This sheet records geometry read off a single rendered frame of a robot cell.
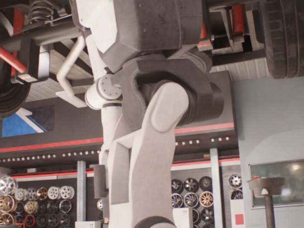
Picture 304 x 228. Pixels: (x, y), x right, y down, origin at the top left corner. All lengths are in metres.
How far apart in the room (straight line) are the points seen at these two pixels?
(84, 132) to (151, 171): 10.07
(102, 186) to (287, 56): 0.83
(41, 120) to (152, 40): 10.94
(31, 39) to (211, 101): 1.20
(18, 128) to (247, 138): 6.91
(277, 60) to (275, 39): 0.10
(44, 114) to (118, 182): 10.93
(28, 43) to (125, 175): 1.20
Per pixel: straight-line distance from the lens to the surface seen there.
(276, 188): 3.98
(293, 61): 1.49
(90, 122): 10.90
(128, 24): 0.92
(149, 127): 0.85
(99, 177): 1.09
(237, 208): 11.33
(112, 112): 1.13
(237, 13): 1.75
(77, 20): 1.25
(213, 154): 11.72
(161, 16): 0.95
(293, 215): 10.22
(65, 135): 11.21
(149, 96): 0.91
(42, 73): 2.58
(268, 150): 10.38
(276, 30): 1.39
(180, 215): 11.15
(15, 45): 2.07
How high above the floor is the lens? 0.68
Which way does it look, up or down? 17 degrees up
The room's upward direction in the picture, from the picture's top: 2 degrees counter-clockwise
